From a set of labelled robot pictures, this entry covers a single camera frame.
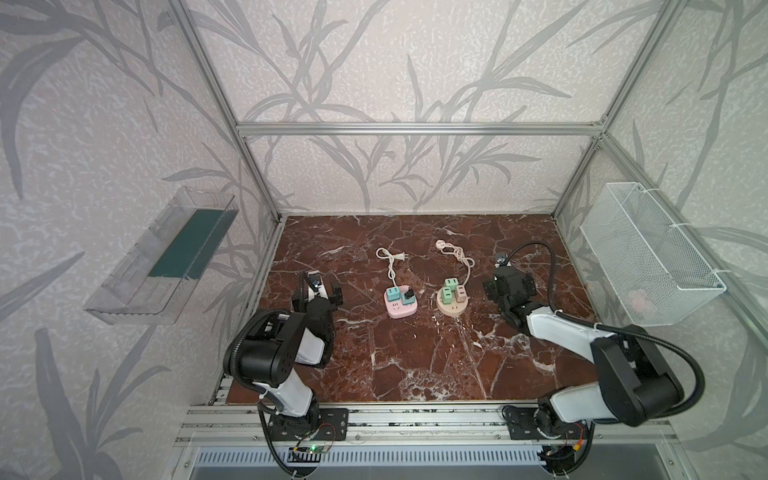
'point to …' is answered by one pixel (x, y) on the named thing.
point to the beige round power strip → (454, 309)
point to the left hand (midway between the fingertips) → (319, 273)
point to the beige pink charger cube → (461, 294)
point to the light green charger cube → (452, 283)
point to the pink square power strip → (396, 309)
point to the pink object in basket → (639, 302)
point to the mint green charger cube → (446, 295)
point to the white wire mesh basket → (655, 273)
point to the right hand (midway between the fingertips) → (509, 269)
